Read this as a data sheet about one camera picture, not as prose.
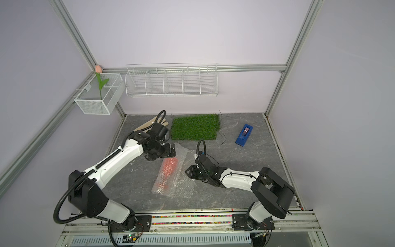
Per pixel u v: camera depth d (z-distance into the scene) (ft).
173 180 2.77
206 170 2.14
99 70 2.93
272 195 1.44
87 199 1.37
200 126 3.56
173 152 2.47
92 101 2.64
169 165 2.79
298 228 2.43
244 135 3.34
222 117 3.93
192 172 2.45
